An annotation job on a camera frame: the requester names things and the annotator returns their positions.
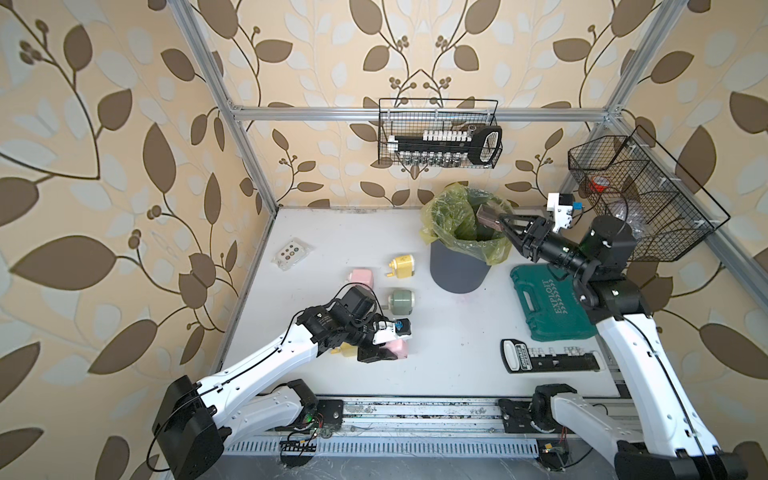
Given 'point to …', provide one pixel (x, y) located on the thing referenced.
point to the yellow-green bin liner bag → (450, 220)
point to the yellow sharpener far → (402, 267)
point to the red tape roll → (594, 186)
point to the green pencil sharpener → (401, 302)
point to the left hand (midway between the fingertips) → (390, 337)
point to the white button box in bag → (294, 251)
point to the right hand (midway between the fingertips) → (498, 224)
